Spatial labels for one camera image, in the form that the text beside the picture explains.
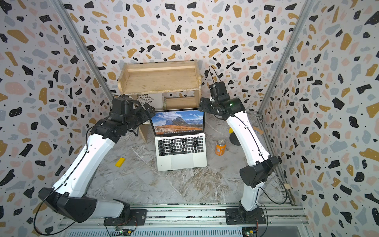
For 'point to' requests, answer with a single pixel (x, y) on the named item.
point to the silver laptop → (179, 139)
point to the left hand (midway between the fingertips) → (150, 111)
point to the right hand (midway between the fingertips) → (204, 105)
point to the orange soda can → (220, 147)
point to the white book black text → (155, 100)
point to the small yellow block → (231, 130)
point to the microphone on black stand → (234, 139)
